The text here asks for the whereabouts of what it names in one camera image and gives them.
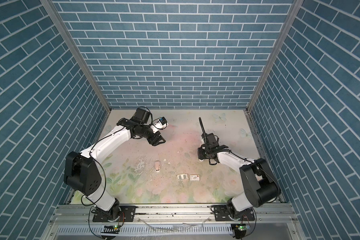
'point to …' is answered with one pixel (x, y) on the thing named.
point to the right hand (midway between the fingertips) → (198, 151)
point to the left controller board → (111, 229)
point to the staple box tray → (182, 176)
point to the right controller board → (240, 230)
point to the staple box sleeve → (194, 177)
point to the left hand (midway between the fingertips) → (161, 136)
